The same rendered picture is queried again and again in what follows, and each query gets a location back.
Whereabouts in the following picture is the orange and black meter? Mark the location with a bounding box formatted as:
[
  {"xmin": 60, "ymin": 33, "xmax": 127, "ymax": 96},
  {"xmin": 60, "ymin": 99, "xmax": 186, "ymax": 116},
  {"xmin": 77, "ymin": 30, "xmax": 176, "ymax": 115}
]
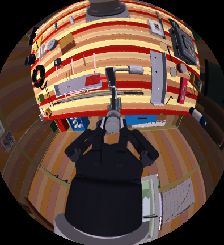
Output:
[{"xmin": 189, "ymin": 72, "xmax": 203, "ymax": 92}]

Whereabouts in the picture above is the dark green box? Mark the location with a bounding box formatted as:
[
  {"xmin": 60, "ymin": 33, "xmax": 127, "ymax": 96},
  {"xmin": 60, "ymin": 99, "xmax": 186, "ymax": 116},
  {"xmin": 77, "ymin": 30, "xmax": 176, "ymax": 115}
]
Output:
[{"xmin": 50, "ymin": 120, "xmax": 59, "ymax": 133}]

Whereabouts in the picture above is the olive wall batten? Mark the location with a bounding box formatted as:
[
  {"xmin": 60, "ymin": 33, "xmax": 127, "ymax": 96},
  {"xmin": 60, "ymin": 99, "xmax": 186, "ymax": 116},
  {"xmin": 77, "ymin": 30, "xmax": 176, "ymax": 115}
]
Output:
[{"xmin": 14, "ymin": 142, "xmax": 73, "ymax": 186}]

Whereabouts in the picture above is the grey square base plate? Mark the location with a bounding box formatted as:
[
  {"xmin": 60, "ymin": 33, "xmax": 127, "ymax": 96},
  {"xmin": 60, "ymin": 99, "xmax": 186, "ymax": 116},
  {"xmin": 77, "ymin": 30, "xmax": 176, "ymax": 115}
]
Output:
[{"xmin": 85, "ymin": 1, "xmax": 131, "ymax": 23}]

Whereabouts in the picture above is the white chart poster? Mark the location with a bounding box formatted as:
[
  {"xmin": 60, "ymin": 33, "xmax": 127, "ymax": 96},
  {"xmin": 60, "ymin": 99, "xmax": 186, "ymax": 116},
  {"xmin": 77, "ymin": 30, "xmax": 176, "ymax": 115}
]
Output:
[{"xmin": 160, "ymin": 176, "xmax": 196, "ymax": 225}]

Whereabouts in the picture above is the grey flat file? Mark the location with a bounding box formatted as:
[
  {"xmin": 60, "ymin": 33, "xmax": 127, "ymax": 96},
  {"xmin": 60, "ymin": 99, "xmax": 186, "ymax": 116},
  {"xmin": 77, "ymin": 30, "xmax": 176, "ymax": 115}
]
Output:
[{"xmin": 155, "ymin": 11, "xmax": 166, "ymax": 39}]

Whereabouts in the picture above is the black fence rail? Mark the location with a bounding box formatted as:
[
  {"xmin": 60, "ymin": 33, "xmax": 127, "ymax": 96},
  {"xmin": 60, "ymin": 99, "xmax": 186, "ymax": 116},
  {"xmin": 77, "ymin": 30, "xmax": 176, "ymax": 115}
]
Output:
[{"xmin": 53, "ymin": 91, "xmax": 145, "ymax": 106}]

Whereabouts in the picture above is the brown sandpaper sheet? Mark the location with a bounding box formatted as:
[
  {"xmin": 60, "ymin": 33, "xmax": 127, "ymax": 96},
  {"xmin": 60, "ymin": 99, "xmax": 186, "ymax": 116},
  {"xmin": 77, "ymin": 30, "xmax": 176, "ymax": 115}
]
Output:
[{"xmin": 58, "ymin": 32, "xmax": 76, "ymax": 56}]

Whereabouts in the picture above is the black hex key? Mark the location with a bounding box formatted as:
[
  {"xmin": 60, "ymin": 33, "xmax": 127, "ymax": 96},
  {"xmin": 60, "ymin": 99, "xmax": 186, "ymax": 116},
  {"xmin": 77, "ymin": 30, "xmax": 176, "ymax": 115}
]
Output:
[
  {"xmin": 164, "ymin": 95, "xmax": 174, "ymax": 106},
  {"xmin": 166, "ymin": 45, "xmax": 173, "ymax": 62}
]

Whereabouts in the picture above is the yellow striped pad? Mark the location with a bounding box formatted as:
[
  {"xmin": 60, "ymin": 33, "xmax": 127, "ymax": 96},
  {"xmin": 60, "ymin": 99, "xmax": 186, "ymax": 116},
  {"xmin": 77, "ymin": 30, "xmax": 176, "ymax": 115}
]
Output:
[{"xmin": 35, "ymin": 34, "xmax": 44, "ymax": 53}]

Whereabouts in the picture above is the white patterned tile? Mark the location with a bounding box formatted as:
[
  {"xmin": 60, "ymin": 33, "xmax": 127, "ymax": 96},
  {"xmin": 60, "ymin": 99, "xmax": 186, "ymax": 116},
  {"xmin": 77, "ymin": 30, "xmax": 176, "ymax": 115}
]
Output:
[{"xmin": 147, "ymin": 18, "xmax": 166, "ymax": 37}]

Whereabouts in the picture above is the red flat box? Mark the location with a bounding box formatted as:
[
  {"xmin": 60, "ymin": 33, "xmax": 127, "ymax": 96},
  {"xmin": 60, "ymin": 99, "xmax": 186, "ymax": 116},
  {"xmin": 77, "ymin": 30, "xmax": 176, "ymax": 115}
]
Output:
[{"xmin": 177, "ymin": 76, "xmax": 188, "ymax": 104}]

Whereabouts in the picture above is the black flat pad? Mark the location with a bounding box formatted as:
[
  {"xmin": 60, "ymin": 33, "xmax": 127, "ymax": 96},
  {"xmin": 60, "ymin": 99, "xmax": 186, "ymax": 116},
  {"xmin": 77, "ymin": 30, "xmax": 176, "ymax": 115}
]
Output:
[{"xmin": 28, "ymin": 26, "xmax": 40, "ymax": 47}]

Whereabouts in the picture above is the brown wooden board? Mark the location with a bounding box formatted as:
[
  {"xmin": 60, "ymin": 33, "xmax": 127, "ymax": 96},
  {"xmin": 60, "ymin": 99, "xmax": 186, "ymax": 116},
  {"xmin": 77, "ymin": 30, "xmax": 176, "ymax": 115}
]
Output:
[{"xmin": 23, "ymin": 197, "xmax": 55, "ymax": 232}]

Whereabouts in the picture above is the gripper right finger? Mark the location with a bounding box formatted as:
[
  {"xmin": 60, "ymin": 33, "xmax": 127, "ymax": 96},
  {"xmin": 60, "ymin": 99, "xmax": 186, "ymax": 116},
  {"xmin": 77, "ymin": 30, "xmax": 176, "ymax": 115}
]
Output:
[{"xmin": 117, "ymin": 116, "xmax": 160, "ymax": 167}]

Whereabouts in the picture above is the dark blue mug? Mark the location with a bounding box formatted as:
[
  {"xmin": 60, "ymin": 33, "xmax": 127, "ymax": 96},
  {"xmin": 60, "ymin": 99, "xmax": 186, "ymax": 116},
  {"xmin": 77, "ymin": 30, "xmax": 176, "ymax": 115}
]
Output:
[{"xmin": 24, "ymin": 54, "xmax": 36, "ymax": 66}]

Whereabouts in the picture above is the clear tray with strips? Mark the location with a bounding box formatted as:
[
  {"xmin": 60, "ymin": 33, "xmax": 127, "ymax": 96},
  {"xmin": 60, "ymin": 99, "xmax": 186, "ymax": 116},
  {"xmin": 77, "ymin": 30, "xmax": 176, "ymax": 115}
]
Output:
[{"xmin": 38, "ymin": 42, "xmax": 47, "ymax": 61}]

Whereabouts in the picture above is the dark grey case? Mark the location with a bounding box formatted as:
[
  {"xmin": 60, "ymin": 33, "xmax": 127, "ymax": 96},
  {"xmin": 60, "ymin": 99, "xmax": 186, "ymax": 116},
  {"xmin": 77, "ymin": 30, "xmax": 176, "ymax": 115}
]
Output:
[{"xmin": 168, "ymin": 26, "xmax": 200, "ymax": 65}]

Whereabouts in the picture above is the grey round disc with holes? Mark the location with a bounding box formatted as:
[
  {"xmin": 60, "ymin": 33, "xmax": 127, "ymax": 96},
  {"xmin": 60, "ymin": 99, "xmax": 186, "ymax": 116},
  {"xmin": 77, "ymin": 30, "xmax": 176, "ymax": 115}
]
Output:
[{"xmin": 46, "ymin": 39, "xmax": 58, "ymax": 52}]

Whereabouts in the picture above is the grey cylinder handle on rod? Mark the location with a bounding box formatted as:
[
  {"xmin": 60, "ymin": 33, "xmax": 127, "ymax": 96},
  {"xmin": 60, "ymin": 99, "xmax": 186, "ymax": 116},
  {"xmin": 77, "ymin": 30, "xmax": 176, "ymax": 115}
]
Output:
[{"xmin": 113, "ymin": 64, "xmax": 145, "ymax": 75}]

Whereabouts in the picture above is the red grid pad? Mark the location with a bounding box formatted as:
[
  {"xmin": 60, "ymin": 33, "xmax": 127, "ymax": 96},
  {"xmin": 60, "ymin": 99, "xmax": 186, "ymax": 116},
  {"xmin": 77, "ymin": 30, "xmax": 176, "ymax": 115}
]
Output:
[{"xmin": 84, "ymin": 75, "xmax": 107, "ymax": 86}]

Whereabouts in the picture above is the blue bin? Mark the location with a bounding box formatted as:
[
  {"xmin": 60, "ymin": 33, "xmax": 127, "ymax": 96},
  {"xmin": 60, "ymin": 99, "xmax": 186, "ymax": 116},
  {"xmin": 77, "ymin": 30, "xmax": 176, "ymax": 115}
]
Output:
[{"xmin": 66, "ymin": 117, "xmax": 90, "ymax": 132}]

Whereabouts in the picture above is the yellow wall batten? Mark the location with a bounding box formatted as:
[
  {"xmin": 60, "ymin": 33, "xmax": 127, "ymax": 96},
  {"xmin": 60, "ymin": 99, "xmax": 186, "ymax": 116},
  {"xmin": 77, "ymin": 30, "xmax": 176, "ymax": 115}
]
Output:
[{"xmin": 158, "ymin": 145, "xmax": 219, "ymax": 193}]

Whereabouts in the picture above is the grey knurled adjusting knob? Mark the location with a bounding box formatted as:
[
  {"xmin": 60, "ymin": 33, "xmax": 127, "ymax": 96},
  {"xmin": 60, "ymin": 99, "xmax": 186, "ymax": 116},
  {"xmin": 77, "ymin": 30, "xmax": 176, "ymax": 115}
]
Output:
[{"xmin": 104, "ymin": 109, "xmax": 122, "ymax": 135}]

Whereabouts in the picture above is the dark green card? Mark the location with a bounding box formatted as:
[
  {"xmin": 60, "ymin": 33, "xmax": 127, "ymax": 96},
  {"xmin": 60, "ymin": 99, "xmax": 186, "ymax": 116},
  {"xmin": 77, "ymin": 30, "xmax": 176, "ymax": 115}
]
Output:
[{"xmin": 168, "ymin": 18, "xmax": 180, "ymax": 29}]

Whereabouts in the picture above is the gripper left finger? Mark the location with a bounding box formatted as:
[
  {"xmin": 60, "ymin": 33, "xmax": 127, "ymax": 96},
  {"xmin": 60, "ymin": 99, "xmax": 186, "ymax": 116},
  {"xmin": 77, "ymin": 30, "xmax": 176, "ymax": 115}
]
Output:
[{"xmin": 64, "ymin": 116, "xmax": 107, "ymax": 162}]

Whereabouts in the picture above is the black coiled cable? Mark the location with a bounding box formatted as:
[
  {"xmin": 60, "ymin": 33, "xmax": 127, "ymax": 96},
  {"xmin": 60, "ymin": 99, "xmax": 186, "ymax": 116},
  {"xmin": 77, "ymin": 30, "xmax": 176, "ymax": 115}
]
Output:
[{"xmin": 32, "ymin": 64, "xmax": 48, "ymax": 91}]

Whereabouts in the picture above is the red and grey roll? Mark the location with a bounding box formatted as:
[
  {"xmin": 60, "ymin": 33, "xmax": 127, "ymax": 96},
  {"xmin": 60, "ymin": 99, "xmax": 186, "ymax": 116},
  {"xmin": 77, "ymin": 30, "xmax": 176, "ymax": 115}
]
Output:
[{"xmin": 176, "ymin": 62, "xmax": 187, "ymax": 73}]

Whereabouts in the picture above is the white bottle with blue ends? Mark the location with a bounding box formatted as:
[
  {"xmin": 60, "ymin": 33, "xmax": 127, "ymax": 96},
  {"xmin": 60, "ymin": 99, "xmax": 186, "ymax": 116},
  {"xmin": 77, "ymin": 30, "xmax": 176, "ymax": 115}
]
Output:
[{"xmin": 189, "ymin": 107, "xmax": 208, "ymax": 126}]

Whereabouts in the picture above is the grey angle plate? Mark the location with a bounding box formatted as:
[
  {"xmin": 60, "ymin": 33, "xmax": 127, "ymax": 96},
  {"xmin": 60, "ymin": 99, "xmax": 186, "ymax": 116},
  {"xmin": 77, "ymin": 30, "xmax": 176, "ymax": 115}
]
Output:
[{"xmin": 149, "ymin": 50, "xmax": 168, "ymax": 107}]

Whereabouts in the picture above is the blue drawer box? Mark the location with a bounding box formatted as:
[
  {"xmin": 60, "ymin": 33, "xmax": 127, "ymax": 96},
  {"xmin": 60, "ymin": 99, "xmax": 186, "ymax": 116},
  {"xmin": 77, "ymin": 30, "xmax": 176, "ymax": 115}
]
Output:
[{"xmin": 124, "ymin": 114, "xmax": 158, "ymax": 127}]

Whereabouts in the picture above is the green upright stand block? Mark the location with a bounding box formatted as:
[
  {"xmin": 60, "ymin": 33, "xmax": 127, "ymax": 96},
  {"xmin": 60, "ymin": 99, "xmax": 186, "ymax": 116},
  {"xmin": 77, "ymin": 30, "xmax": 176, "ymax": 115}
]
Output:
[{"xmin": 109, "ymin": 97, "xmax": 122, "ymax": 112}]

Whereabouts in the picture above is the white syringe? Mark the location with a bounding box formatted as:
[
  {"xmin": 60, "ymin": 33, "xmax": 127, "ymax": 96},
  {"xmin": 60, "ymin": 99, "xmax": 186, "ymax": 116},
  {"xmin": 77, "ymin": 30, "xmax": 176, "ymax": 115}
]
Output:
[{"xmin": 37, "ymin": 104, "xmax": 45, "ymax": 121}]

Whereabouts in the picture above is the grey vent grille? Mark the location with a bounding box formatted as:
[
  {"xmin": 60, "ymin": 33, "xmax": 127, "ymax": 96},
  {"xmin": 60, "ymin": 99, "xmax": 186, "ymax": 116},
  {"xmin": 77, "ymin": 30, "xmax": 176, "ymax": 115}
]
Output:
[{"xmin": 0, "ymin": 130, "xmax": 16, "ymax": 154}]

